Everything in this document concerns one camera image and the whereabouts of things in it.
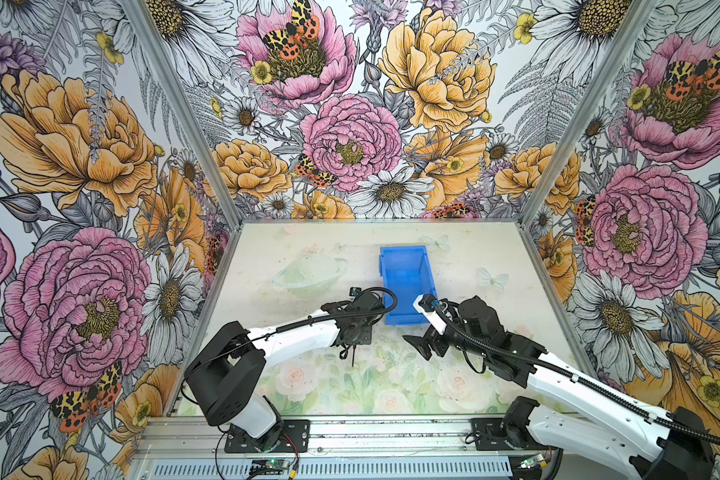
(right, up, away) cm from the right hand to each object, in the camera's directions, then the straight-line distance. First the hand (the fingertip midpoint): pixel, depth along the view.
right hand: (419, 329), depth 76 cm
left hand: (-17, -5, +10) cm, 20 cm away
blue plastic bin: (+1, +12, +31) cm, 33 cm away
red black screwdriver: (-17, -7, +9) cm, 20 cm away
